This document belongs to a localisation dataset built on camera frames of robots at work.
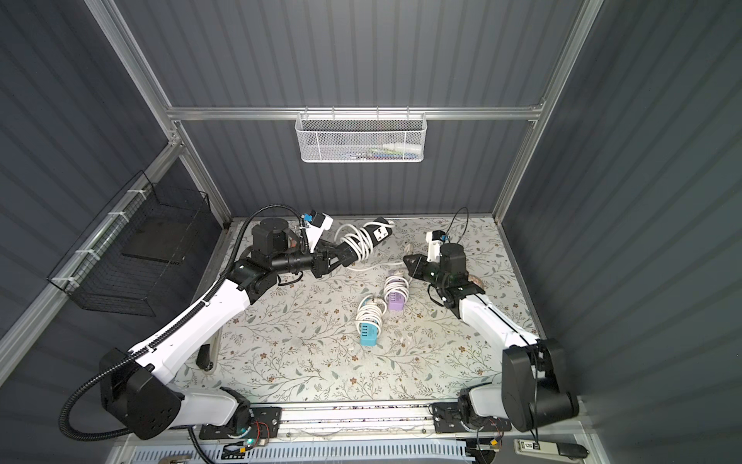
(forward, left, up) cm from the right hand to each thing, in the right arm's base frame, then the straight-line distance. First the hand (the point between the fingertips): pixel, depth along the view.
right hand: (410, 257), depth 84 cm
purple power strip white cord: (-4, +4, -13) cm, 14 cm away
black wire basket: (-9, +73, +10) cm, 74 cm away
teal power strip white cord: (-13, +12, -14) cm, 23 cm away
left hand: (-9, +16, +12) cm, 22 cm away
